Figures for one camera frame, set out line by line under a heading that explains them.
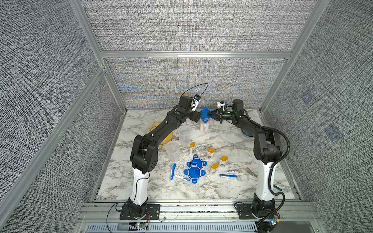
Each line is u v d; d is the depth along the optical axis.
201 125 1.00
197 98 0.79
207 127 1.03
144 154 0.53
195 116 0.82
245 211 0.73
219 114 0.86
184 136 0.98
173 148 0.98
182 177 0.84
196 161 0.91
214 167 0.78
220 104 0.94
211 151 0.85
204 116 0.92
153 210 0.74
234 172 0.86
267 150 0.58
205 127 1.03
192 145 0.87
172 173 0.86
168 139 0.98
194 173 0.86
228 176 0.85
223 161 0.82
